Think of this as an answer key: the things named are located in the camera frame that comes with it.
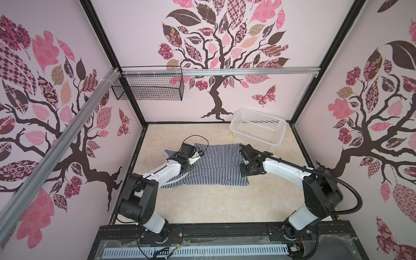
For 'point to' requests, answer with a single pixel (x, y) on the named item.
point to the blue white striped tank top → (219, 165)
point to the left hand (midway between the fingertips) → (183, 161)
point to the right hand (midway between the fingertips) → (245, 169)
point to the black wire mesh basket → (151, 83)
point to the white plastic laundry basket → (257, 128)
